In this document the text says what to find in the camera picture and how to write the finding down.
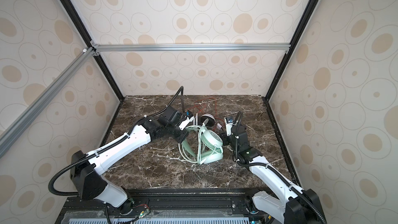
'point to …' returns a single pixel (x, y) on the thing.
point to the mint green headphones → (206, 145)
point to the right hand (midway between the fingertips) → (226, 128)
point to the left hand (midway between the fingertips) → (191, 132)
